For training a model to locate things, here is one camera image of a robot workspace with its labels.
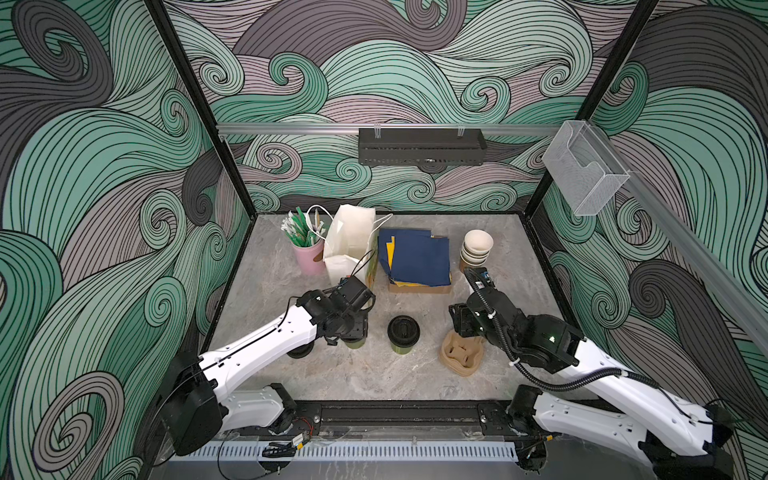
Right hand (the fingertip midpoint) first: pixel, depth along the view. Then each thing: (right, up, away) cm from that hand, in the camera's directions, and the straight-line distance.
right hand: (457, 309), depth 71 cm
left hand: (-25, -7, +7) cm, 27 cm away
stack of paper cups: (+11, +14, +19) cm, 26 cm away
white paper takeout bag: (-29, +14, +30) cm, 44 cm away
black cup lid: (-13, -7, +5) cm, 15 cm away
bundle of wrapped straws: (-44, +20, +26) cm, 55 cm away
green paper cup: (-26, -13, +12) cm, 31 cm away
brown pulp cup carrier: (+3, -15, +8) cm, 17 cm away
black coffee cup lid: (-41, -15, +12) cm, 46 cm away
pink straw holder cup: (-41, +11, +22) cm, 47 cm away
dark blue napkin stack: (-6, +10, +30) cm, 32 cm away
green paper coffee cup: (-13, -12, +7) cm, 19 cm away
